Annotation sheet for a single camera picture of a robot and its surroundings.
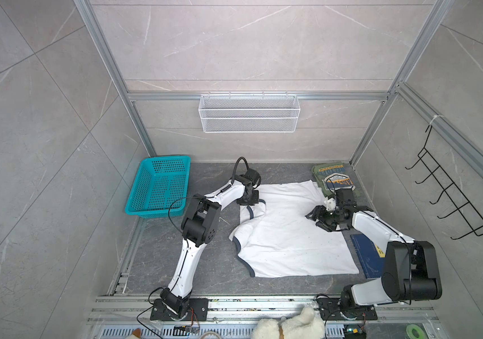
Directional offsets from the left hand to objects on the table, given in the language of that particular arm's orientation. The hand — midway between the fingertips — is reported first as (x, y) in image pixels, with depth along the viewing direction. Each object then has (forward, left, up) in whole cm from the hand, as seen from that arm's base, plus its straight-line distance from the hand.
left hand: (256, 198), depth 102 cm
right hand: (-14, -24, +4) cm, 28 cm away
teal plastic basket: (+9, +50, -1) cm, 50 cm away
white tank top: (-19, -8, -3) cm, 21 cm away
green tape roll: (-55, -51, -3) cm, 75 cm away
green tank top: (+11, -41, +2) cm, 42 cm away
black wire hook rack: (-25, -61, +30) cm, 72 cm away
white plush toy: (-52, -11, +9) cm, 54 cm away
